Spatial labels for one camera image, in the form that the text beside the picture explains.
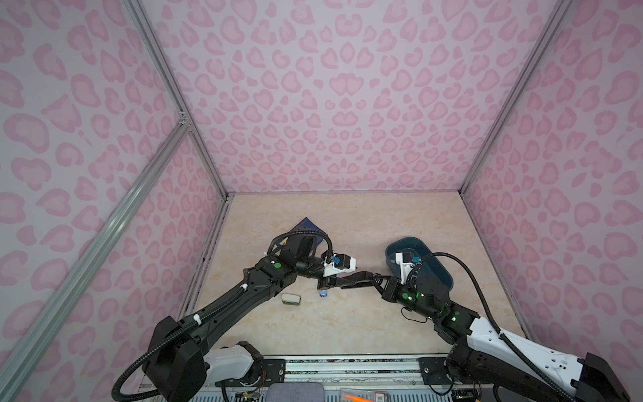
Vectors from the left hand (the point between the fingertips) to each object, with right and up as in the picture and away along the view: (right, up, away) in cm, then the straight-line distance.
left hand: (355, 269), depth 70 cm
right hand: (+4, -4, +3) cm, 6 cm away
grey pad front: (-16, -33, -2) cm, 37 cm away
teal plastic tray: (+31, -4, +24) cm, 40 cm away
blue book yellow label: (-18, +10, +37) cm, 42 cm away
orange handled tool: (+6, -34, -2) cm, 35 cm away
